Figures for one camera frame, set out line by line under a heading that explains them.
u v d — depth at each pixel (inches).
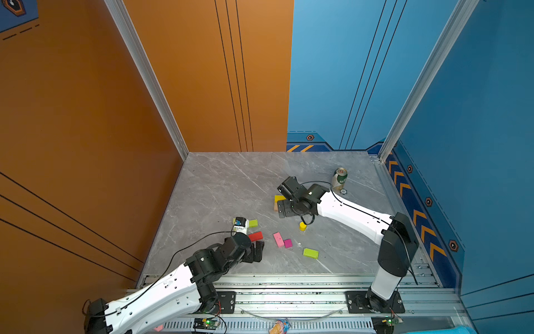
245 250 22.4
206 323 27.8
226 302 28.9
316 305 29.3
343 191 41.4
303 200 23.2
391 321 27.5
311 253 32.8
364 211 19.6
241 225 26.3
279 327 26.1
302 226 35.8
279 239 34.2
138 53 31.2
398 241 17.2
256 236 35.8
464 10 27.4
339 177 39.1
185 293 19.7
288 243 34.4
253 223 36.2
